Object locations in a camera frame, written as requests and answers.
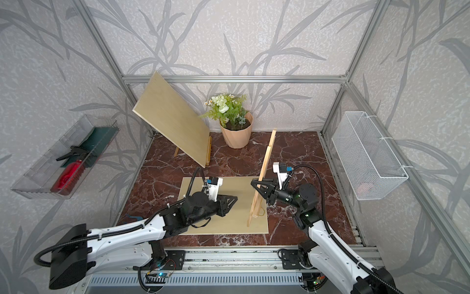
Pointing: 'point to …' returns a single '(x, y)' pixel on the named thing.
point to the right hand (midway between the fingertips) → (252, 183)
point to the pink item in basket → (362, 189)
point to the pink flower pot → (238, 139)
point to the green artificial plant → (227, 108)
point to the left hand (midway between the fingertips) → (237, 200)
